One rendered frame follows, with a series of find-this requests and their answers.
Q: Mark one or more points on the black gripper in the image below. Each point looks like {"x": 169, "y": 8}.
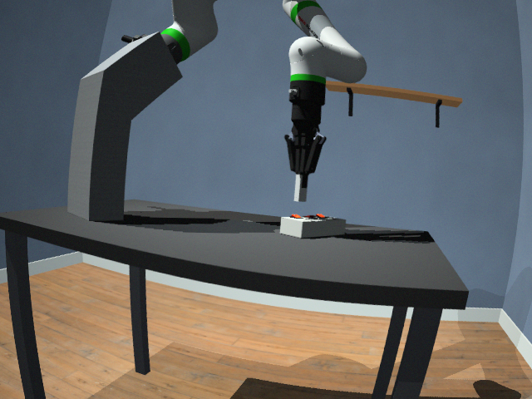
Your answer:
{"x": 306, "y": 117}

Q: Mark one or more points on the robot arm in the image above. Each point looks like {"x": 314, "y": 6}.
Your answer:
{"x": 324, "y": 52}

